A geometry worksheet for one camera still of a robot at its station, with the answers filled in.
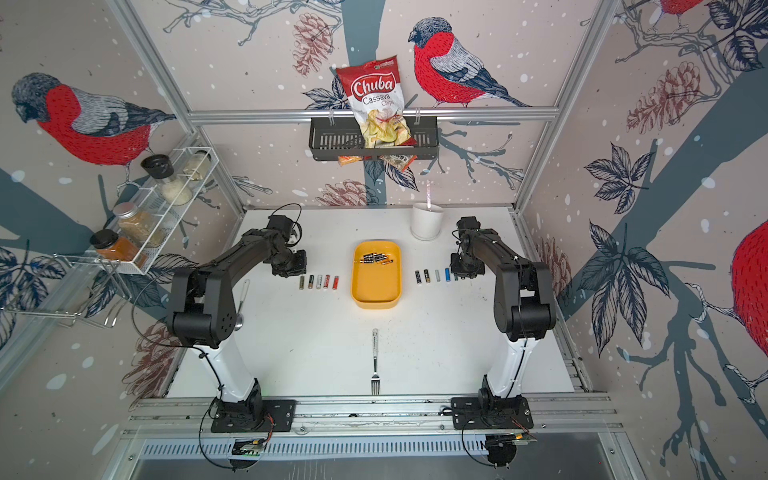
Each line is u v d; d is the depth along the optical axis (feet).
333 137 3.12
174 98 2.86
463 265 2.79
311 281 3.23
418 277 3.29
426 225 3.42
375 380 2.61
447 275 3.30
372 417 2.45
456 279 3.27
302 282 3.28
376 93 2.72
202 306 1.65
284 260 2.68
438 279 3.28
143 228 2.16
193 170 2.73
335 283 3.22
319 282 3.22
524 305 1.68
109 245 1.94
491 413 2.19
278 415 2.39
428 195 3.52
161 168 2.35
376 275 3.30
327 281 3.26
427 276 3.29
